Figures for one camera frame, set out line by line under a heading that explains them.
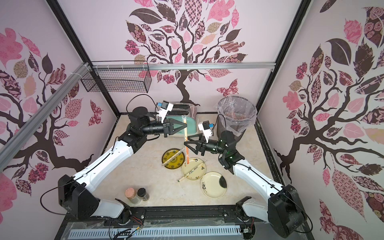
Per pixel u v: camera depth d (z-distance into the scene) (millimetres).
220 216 744
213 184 834
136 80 798
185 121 637
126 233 720
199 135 689
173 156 942
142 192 726
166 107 589
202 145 612
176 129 630
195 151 633
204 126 618
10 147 504
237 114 993
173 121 634
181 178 851
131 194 710
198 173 877
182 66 947
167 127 587
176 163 923
